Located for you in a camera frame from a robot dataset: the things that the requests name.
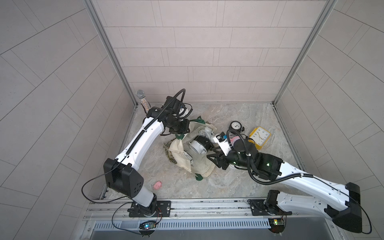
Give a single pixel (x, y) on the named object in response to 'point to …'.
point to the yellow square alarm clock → (259, 136)
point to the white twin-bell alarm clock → (207, 132)
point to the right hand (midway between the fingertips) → (211, 154)
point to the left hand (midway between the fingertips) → (192, 129)
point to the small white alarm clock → (197, 147)
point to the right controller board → (277, 225)
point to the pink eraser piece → (157, 185)
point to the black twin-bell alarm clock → (236, 125)
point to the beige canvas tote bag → (198, 164)
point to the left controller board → (147, 227)
